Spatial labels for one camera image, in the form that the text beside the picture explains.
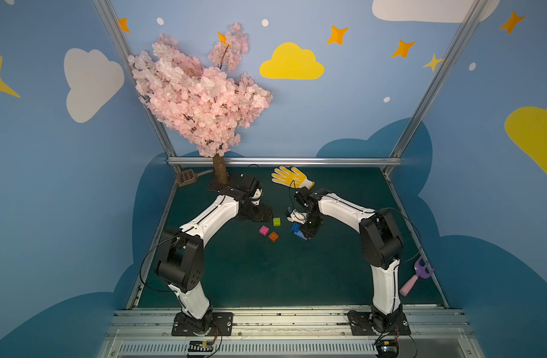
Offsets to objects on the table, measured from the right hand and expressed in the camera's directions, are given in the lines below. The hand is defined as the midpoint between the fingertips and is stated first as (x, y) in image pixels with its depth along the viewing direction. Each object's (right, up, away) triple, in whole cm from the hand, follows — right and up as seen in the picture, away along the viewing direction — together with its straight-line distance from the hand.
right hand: (311, 228), depth 95 cm
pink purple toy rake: (+42, -14, -9) cm, 45 cm away
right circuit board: (+22, -36, -22) cm, 48 cm away
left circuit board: (-41, -36, -22) cm, 59 cm away
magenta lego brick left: (-21, -1, 0) cm, 21 cm away
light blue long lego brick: (-5, -2, -3) cm, 6 cm away
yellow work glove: (-7, +23, +23) cm, 33 cm away
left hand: (-21, +7, -6) cm, 23 cm away
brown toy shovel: (-61, +24, +19) cm, 69 cm away
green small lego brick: (-15, +2, +4) cm, 16 cm away
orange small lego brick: (-17, -3, 0) cm, 17 cm away
